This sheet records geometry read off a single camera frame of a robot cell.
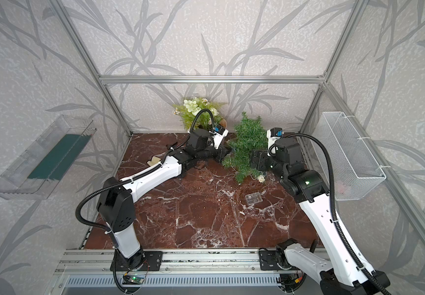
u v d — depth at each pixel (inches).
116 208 18.2
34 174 24.5
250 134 31.0
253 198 35.8
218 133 27.9
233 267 28.5
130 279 27.8
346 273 14.2
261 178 32.4
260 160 22.7
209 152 27.8
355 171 23.4
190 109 35.3
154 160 41.5
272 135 22.6
